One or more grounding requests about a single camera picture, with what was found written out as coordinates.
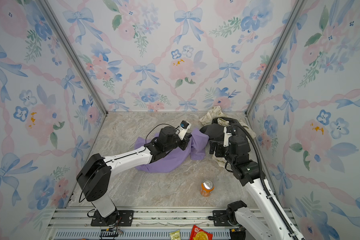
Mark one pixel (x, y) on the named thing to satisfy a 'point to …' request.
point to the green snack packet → (175, 235)
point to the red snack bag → (197, 234)
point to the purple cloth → (175, 159)
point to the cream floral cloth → (217, 112)
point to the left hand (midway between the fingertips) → (192, 133)
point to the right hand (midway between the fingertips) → (219, 140)
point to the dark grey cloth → (215, 131)
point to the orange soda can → (207, 186)
